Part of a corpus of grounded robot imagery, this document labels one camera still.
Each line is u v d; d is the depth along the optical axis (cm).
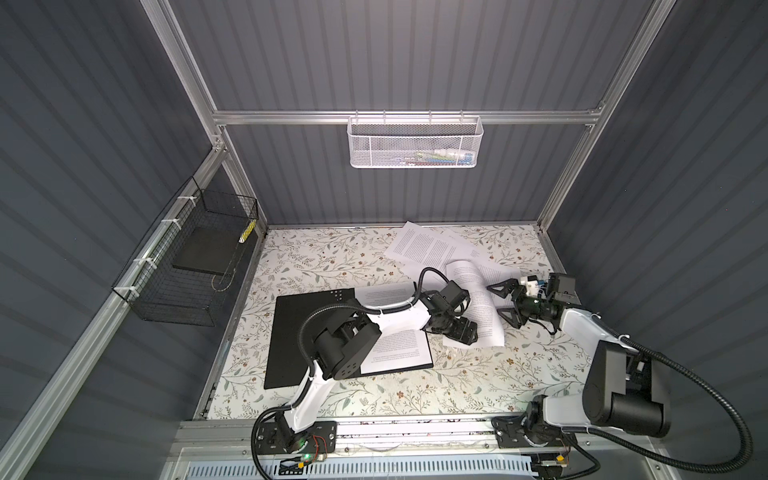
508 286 81
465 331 79
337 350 54
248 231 82
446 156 91
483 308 87
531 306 77
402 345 89
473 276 100
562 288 72
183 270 72
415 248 115
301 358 52
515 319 81
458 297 74
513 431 74
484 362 86
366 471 77
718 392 37
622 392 43
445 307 72
